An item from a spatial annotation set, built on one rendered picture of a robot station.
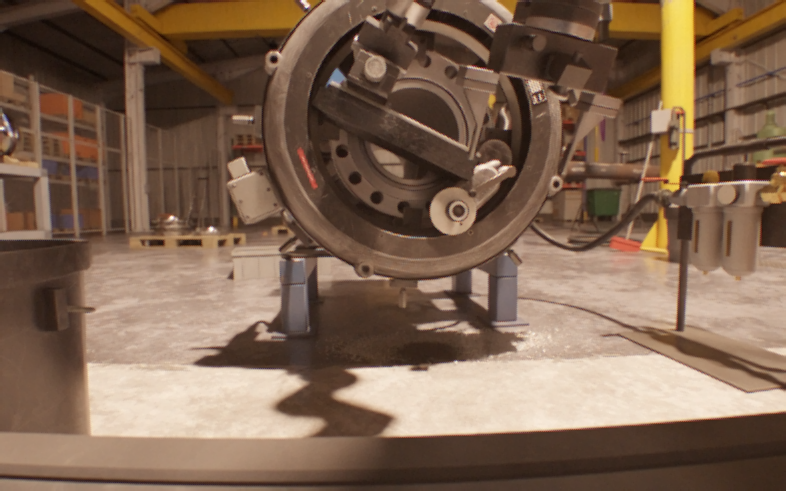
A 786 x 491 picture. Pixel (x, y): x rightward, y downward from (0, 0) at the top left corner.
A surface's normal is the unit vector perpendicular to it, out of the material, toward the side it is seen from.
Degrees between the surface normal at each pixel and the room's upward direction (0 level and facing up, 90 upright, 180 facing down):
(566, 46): 114
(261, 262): 90
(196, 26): 90
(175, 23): 90
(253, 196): 90
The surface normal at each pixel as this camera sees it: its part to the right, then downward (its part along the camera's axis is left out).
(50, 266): 1.00, -0.01
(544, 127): 0.12, 0.08
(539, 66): 0.14, 0.47
